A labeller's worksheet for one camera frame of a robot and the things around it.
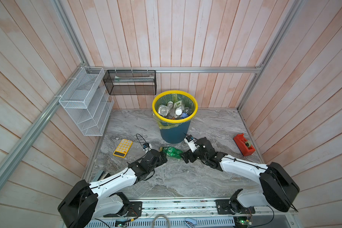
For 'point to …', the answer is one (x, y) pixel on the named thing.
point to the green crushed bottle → (171, 152)
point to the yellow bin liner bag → (171, 108)
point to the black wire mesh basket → (130, 82)
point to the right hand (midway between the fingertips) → (185, 150)
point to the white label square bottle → (178, 111)
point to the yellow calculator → (123, 148)
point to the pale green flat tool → (98, 175)
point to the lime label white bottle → (177, 104)
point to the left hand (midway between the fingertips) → (161, 159)
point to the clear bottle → (163, 109)
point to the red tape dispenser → (245, 147)
